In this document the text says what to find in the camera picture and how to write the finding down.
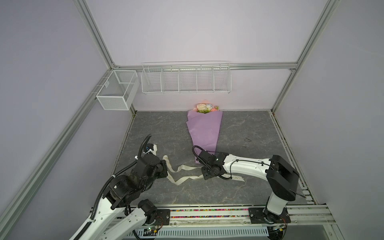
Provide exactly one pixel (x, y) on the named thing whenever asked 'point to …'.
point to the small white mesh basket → (118, 89)
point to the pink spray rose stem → (216, 108)
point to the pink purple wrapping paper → (204, 128)
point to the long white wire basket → (184, 77)
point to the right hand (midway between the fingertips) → (207, 174)
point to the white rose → (209, 106)
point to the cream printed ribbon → (175, 182)
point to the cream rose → (201, 107)
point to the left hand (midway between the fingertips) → (166, 165)
